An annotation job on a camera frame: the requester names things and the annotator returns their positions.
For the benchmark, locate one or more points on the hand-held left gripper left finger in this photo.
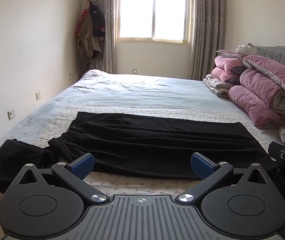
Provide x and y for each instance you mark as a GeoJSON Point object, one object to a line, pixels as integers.
{"type": "Point", "coordinates": [82, 166]}

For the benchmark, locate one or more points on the dark hanging jacket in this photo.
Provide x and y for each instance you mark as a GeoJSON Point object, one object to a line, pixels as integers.
{"type": "Point", "coordinates": [98, 22]}

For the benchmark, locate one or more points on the window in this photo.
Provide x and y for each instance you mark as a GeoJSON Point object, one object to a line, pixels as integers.
{"type": "Point", "coordinates": [153, 11]}

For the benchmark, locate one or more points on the striped folded cloth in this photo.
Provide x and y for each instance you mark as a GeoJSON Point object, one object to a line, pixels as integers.
{"type": "Point", "coordinates": [217, 85]}

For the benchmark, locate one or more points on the mauve folded quilt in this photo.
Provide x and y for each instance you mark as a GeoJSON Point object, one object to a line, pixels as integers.
{"type": "Point", "coordinates": [262, 95]}

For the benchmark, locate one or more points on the pink folded blanket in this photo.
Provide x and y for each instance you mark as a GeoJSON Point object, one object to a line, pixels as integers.
{"type": "Point", "coordinates": [225, 68]}

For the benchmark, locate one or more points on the black pants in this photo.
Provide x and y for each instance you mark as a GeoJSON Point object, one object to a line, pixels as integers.
{"type": "Point", "coordinates": [157, 142]}

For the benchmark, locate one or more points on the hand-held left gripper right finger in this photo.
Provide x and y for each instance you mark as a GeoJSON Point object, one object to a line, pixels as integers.
{"type": "Point", "coordinates": [202, 166]}

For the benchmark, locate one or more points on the grey padded headboard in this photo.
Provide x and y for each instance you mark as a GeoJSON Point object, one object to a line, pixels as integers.
{"type": "Point", "coordinates": [282, 55]}

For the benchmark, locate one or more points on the red floral hanging garment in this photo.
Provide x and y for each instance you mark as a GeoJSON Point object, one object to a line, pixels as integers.
{"type": "Point", "coordinates": [81, 23]}

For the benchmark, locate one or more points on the bed with pale blue sheet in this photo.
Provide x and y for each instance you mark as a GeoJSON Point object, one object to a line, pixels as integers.
{"type": "Point", "coordinates": [137, 92]}

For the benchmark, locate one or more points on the white crumpled cloth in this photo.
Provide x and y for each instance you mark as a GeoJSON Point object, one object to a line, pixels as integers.
{"type": "Point", "coordinates": [246, 48]}

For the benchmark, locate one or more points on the khaki hanging jacket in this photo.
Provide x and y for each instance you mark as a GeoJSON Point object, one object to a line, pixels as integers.
{"type": "Point", "coordinates": [87, 40]}

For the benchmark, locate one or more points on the folded black garment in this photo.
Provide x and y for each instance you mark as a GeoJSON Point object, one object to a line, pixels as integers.
{"type": "Point", "coordinates": [10, 160]}

